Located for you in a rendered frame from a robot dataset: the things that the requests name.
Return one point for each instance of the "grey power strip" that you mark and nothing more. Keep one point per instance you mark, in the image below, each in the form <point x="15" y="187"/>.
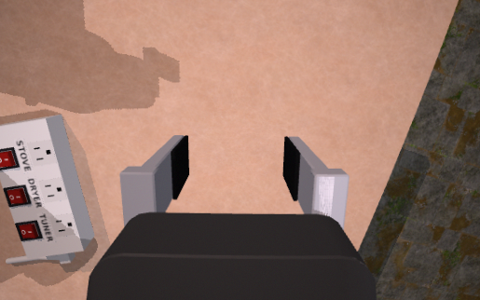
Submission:
<point x="40" y="182"/>

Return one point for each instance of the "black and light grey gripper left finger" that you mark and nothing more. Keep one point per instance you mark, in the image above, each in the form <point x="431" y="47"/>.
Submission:
<point x="152" y="186"/>

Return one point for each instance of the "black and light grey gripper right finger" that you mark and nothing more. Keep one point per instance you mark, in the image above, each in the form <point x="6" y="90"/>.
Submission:
<point x="318" y="190"/>

